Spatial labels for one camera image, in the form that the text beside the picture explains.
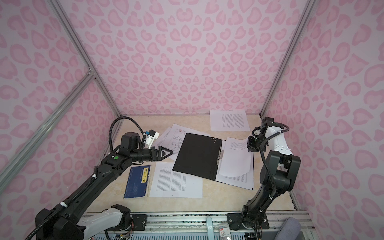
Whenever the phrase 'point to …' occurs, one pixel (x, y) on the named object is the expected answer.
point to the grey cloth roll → (290, 230)
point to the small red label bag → (224, 230)
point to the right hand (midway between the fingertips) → (250, 147)
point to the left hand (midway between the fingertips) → (169, 151)
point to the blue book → (137, 185)
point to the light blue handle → (210, 227)
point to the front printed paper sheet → (168, 183)
